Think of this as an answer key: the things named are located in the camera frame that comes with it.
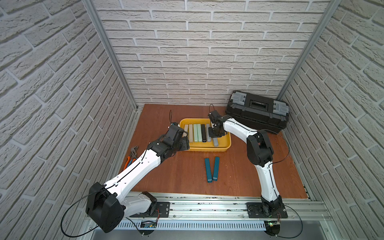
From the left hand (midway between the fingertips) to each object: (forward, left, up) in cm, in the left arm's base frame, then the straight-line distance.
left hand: (186, 139), depth 80 cm
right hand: (+14, -19, -15) cm, 28 cm away
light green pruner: (+10, -8, -14) cm, 19 cm away
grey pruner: (+7, -18, -13) cm, 23 cm away
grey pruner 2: (+9, -14, -14) cm, 22 cm away
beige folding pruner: (+19, +1, -14) cm, 24 cm away
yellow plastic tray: (+8, -25, -16) cm, 31 cm away
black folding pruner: (+14, -11, -14) cm, 23 cm away
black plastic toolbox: (+20, -48, 0) cm, 53 cm away
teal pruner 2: (-12, -17, -16) cm, 26 cm away
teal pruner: (-11, -13, -16) cm, 23 cm away
